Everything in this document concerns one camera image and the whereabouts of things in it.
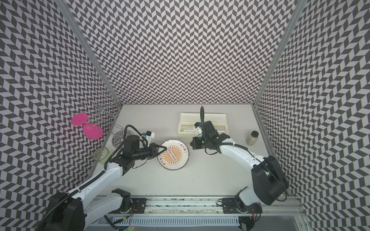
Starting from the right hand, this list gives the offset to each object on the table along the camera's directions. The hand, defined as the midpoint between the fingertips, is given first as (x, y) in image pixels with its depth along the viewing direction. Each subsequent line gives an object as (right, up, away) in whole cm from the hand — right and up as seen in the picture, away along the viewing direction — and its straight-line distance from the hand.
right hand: (191, 146), depth 83 cm
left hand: (-14, -1, -4) cm, 15 cm away
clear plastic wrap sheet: (-8, -4, -4) cm, 10 cm away
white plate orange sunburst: (-9, -5, -5) cm, 11 cm away
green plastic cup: (-62, -8, +13) cm, 64 cm away
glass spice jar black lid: (+38, +3, +6) cm, 39 cm away
